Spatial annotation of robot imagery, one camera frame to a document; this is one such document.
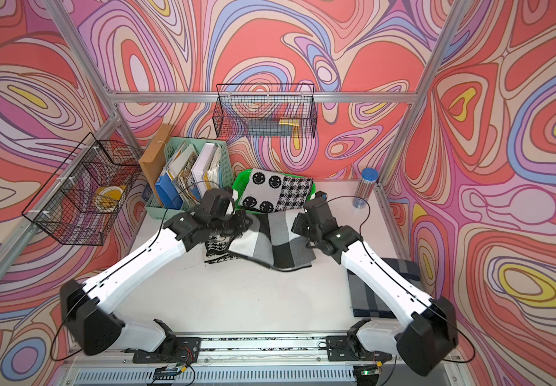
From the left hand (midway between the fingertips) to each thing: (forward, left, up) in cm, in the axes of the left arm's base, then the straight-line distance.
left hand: (255, 222), depth 76 cm
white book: (+23, +20, +2) cm, 31 cm away
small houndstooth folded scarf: (+3, +16, -20) cm, 26 cm away
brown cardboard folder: (+20, +36, +9) cm, 42 cm away
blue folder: (+20, +36, -7) cm, 42 cm away
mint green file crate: (+29, +29, -2) cm, 41 cm away
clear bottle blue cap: (+27, -44, -5) cm, 52 cm away
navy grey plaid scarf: (-16, -39, -22) cm, 48 cm away
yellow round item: (+3, +44, +9) cm, 45 cm away
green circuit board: (-37, +27, -27) cm, 53 cm away
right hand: (+1, -14, -4) cm, 14 cm away
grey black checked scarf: (-3, -5, -7) cm, 10 cm away
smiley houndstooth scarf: (+28, -3, -15) cm, 32 cm away
